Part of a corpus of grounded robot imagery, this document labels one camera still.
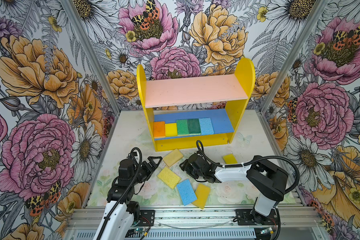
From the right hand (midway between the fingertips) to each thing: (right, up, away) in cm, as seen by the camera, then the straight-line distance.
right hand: (182, 171), depth 88 cm
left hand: (-12, +5, -9) cm, 16 cm away
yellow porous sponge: (-8, -3, 0) cm, 8 cm away
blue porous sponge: (+3, -9, -8) cm, 13 cm away
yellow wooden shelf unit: (+10, +35, +15) cm, 39 cm away
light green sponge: (0, +25, +4) cm, 25 cm away
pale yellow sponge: (-6, +7, +8) cm, 12 cm away
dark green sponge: (+7, +26, +4) cm, 27 cm away
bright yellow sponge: (-7, +24, +3) cm, 25 cm away
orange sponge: (-14, +24, +3) cm, 28 cm away
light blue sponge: (+14, +26, +4) cm, 30 cm away
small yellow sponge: (+29, +6, +7) cm, 31 cm away
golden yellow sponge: (+11, -10, -4) cm, 15 cm away
